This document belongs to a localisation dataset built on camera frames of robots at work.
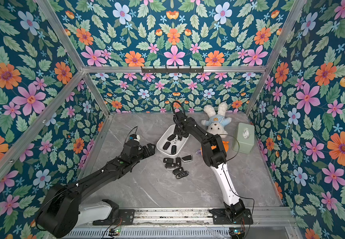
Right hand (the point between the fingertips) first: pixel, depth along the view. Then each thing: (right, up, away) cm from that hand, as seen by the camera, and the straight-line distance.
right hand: (179, 132), depth 105 cm
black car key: (-3, -11, -8) cm, 14 cm away
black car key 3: (-7, -17, -12) cm, 22 cm away
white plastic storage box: (+1, -8, -5) cm, 10 cm away
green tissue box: (+42, -3, -12) cm, 44 cm away
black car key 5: (0, -23, -17) cm, 28 cm away
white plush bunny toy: (+25, +6, -6) cm, 27 cm away
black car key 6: (-5, -20, -15) cm, 25 cm away
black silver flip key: (+6, -16, -10) cm, 20 cm away
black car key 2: (-8, -9, -6) cm, 13 cm away
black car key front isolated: (-5, -4, -1) cm, 6 cm away
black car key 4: (0, -18, -12) cm, 22 cm away
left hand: (-15, -8, -19) cm, 25 cm away
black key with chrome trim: (+3, -24, -19) cm, 31 cm away
